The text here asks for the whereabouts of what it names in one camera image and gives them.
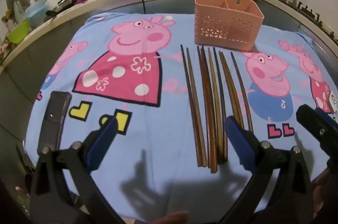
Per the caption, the blue plastic container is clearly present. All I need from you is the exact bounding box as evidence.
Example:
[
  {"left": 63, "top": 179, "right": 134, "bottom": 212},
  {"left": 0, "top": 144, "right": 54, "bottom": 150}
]
[{"left": 24, "top": 0, "right": 51, "bottom": 27}]

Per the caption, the black gas stove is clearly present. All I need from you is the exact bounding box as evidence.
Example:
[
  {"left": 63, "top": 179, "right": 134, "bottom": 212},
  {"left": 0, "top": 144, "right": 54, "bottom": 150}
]
[{"left": 297, "top": 1, "right": 338, "bottom": 41}]

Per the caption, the bunch of wooden chopsticks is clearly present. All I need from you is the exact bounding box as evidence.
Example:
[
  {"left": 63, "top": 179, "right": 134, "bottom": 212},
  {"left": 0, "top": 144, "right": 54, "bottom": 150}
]
[{"left": 180, "top": 44, "right": 254, "bottom": 174}]

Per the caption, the dark cooking pan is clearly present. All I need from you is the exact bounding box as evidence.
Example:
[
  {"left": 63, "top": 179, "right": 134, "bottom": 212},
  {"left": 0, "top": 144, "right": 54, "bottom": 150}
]
[{"left": 45, "top": 0, "right": 75, "bottom": 18}]

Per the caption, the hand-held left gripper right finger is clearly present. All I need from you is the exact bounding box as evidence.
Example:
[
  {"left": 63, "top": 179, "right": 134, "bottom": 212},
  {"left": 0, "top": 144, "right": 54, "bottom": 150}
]
[{"left": 222, "top": 116, "right": 315, "bottom": 224}]

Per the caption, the black rectangular case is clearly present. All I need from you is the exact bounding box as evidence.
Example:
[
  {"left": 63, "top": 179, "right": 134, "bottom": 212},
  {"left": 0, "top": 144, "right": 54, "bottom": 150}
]
[{"left": 37, "top": 90, "right": 72, "bottom": 154}]

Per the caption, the blue cartoon pig blanket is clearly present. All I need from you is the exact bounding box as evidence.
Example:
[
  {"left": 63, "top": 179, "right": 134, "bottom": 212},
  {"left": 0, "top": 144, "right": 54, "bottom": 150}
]
[{"left": 25, "top": 12, "right": 338, "bottom": 222}]

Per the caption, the pink plastic utensil basket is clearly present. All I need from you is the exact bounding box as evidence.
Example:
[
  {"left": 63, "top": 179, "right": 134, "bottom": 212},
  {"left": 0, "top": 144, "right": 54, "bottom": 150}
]
[{"left": 195, "top": 0, "right": 265, "bottom": 53}]

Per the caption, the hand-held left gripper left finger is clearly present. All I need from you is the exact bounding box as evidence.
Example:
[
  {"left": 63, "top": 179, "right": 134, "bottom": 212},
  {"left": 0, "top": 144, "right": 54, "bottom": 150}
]
[{"left": 30, "top": 116, "right": 124, "bottom": 224}]

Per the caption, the pale green bottle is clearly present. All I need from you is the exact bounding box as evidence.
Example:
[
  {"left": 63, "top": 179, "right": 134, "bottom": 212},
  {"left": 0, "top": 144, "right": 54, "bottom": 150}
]
[{"left": 13, "top": 0, "right": 24, "bottom": 24}]

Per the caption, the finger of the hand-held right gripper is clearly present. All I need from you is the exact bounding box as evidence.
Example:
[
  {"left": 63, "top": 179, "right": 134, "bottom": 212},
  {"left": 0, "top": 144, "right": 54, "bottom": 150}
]
[{"left": 296, "top": 105, "right": 338, "bottom": 169}]

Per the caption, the green plastic basin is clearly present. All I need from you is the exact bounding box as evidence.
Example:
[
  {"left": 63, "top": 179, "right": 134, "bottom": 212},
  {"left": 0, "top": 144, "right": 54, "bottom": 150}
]
[{"left": 7, "top": 18, "right": 31, "bottom": 44}]

